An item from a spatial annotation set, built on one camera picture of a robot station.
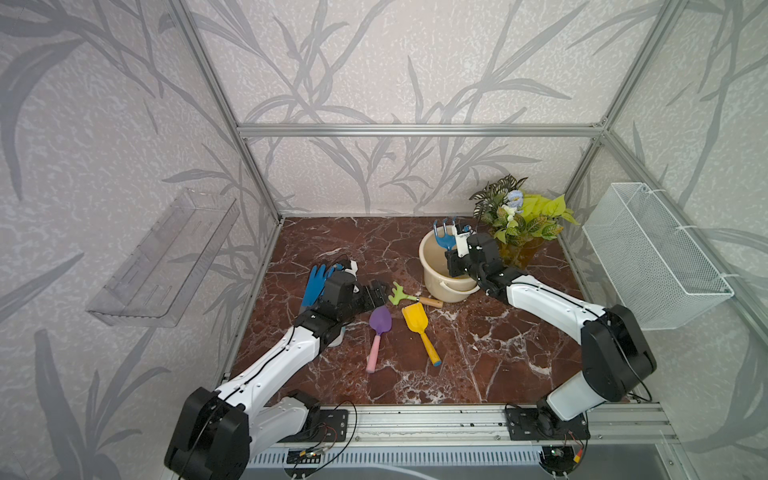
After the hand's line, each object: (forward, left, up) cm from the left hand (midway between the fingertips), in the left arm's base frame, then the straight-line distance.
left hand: (380, 290), depth 82 cm
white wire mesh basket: (-5, -60, +20) cm, 64 cm away
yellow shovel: (-2, -11, -13) cm, 17 cm away
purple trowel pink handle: (-2, 0, -13) cm, 14 cm away
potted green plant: (+20, -42, +6) cm, 47 cm away
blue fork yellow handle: (+14, -19, +5) cm, 24 cm away
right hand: (+13, -20, +2) cm, 24 cm away
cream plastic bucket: (+2, -16, +2) cm, 16 cm away
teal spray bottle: (-10, +12, -12) cm, 20 cm away
